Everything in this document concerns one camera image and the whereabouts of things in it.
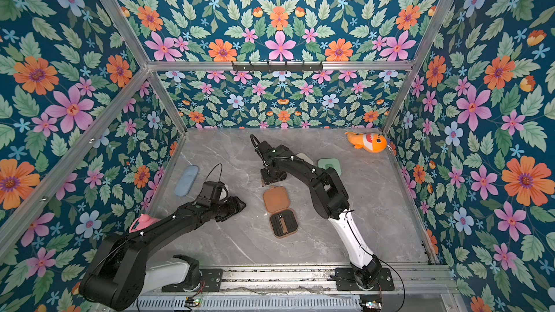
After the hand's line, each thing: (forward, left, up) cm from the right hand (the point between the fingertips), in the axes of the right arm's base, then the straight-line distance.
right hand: (276, 175), depth 98 cm
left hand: (-16, +11, 0) cm, 19 cm away
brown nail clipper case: (-11, -1, -3) cm, 12 cm away
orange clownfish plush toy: (+17, -46, +5) cm, 49 cm away
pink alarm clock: (-26, +46, +8) cm, 53 cm away
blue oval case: (-3, +42, -1) cm, 42 cm away
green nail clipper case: (+9, -24, -2) cm, 26 cm away
